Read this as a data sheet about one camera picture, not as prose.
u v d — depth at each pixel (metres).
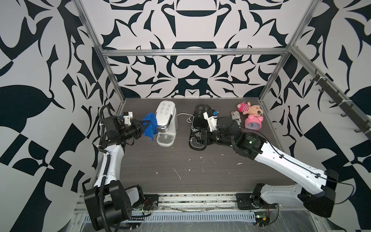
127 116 0.74
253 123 0.97
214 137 0.58
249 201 0.75
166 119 0.79
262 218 0.71
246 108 1.06
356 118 0.54
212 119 0.62
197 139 0.65
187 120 1.06
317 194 0.41
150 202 0.73
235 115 1.07
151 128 0.75
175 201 0.76
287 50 0.91
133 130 0.70
